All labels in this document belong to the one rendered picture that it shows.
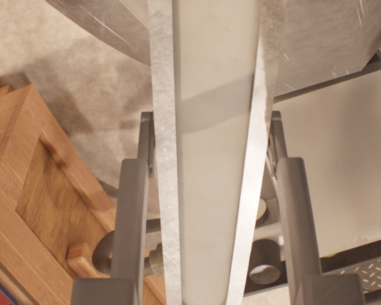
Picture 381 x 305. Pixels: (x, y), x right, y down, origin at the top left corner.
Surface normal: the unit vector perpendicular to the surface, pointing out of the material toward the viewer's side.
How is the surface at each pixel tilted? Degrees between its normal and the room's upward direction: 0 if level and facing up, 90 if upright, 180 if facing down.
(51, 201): 90
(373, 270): 0
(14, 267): 90
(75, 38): 0
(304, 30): 39
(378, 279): 0
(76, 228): 90
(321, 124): 23
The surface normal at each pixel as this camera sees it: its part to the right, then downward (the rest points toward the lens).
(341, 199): -0.18, 0.31
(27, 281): 0.91, -0.29
